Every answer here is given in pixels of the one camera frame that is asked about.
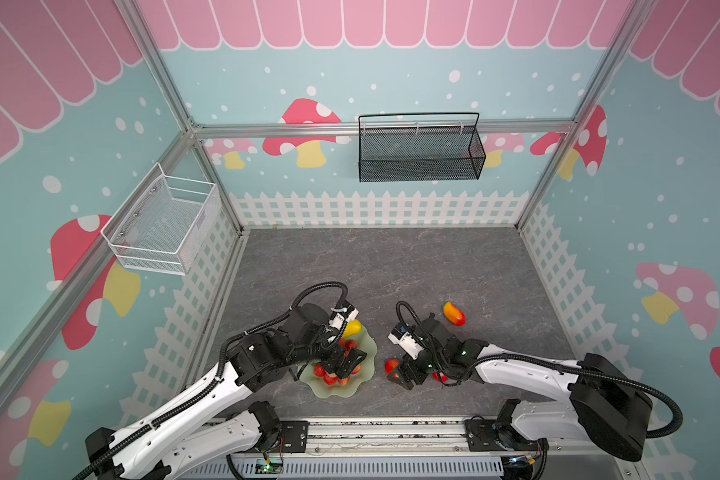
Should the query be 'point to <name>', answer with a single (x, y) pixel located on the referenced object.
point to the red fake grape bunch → (330, 378)
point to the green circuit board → (270, 466)
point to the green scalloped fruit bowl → (318, 385)
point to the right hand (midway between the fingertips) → (395, 367)
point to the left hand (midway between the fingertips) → (347, 349)
